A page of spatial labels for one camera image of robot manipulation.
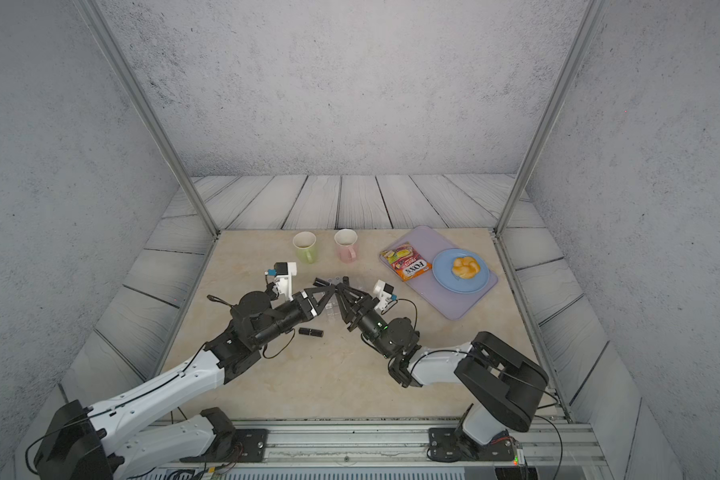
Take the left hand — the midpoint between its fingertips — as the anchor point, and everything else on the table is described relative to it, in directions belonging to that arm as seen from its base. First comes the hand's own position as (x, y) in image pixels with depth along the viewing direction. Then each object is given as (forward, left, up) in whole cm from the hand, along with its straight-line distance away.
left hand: (337, 293), depth 69 cm
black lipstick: (+18, 0, -19) cm, 26 cm away
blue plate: (+27, -34, -26) cm, 51 cm away
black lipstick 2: (+4, +10, -26) cm, 28 cm away
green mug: (+32, +14, -19) cm, 40 cm away
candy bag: (+30, -21, -24) cm, 44 cm away
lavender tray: (+41, -31, -28) cm, 58 cm away
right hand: (0, +1, 0) cm, 1 cm away
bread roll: (+26, -41, -23) cm, 54 cm away
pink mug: (+33, 0, -18) cm, 38 cm away
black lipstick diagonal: (+2, +4, +1) cm, 5 cm away
